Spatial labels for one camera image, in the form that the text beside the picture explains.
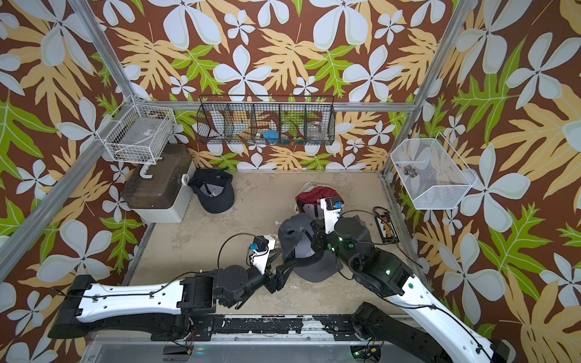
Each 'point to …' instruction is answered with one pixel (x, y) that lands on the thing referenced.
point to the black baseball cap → (213, 188)
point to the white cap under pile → (309, 187)
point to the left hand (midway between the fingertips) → (290, 256)
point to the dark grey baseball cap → (311, 264)
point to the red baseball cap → (312, 195)
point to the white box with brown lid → (163, 198)
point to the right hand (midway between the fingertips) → (308, 221)
